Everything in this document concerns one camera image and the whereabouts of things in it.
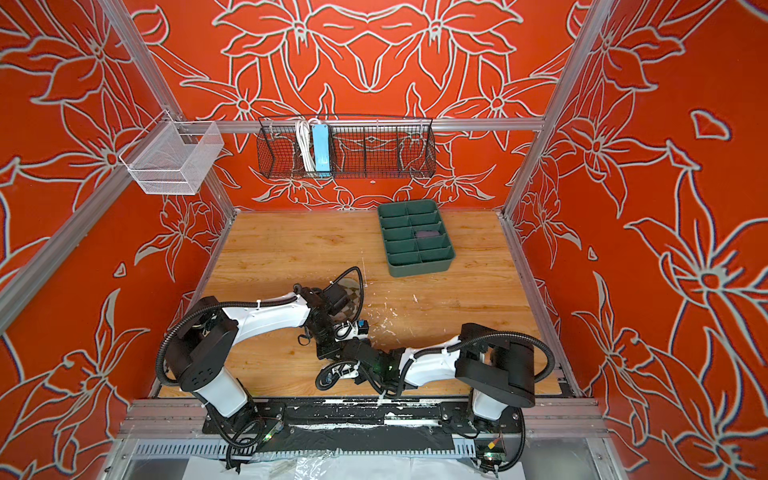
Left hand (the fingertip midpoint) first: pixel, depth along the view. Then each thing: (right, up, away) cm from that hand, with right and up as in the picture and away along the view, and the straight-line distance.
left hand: (342, 353), depth 83 cm
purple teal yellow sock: (+27, +35, +23) cm, 50 cm away
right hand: (0, +2, -1) cm, 2 cm away
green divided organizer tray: (+20, +28, +17) cm, 38 cm away
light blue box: (-7, +61, +6) cm, 61 cm away
